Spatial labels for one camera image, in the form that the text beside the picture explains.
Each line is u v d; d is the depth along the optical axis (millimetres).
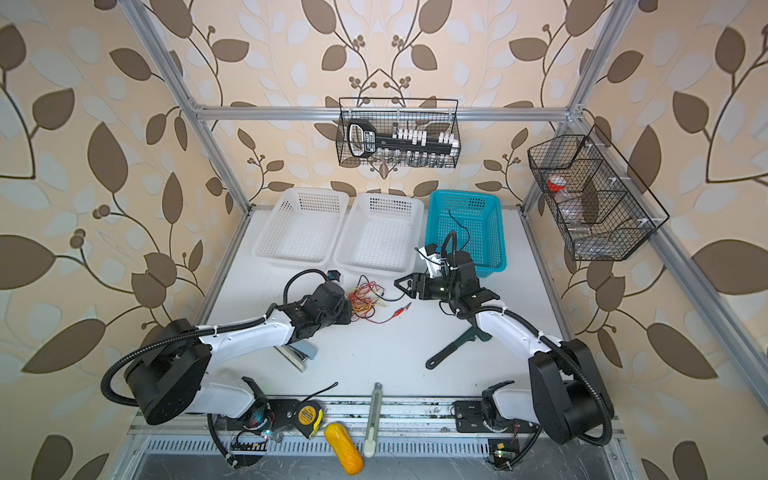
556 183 806
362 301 903
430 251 768
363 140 845
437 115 910
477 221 1155
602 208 732
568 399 411
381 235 1122
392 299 935
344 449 667
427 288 726
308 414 721
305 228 1153
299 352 825
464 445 707
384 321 912
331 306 697
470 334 866
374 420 733
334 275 806
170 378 427
